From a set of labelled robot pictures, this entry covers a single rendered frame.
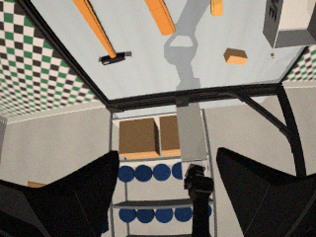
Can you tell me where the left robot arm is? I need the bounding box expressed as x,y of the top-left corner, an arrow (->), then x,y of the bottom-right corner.
184,164 -> 214,237

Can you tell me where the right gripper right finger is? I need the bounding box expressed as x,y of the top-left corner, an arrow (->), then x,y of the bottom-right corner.
216,147 -> 316,237

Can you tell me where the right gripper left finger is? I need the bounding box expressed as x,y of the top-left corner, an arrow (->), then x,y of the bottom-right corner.
0,150 -> 119,237

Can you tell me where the orange rectangular block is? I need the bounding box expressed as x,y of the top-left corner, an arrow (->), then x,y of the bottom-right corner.
223,48 -> 248,65

